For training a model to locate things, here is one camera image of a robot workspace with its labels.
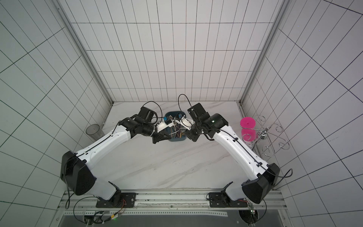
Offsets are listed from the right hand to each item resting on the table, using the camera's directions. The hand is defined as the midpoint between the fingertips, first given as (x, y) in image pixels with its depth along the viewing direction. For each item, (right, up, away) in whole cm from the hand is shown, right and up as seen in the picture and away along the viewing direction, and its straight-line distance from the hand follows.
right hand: (184, 131), depth 74 cm
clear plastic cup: (-56, -2, +12) cm, 57 cm away
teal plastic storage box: (-3, -1, 0) cm, 3 cm away
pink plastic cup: (+33, +3, -3) cm, 33 cm away
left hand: (-10, -5, +2) cm, 11 cm away
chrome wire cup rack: (+39, -1, -7) cm, 40 cm away
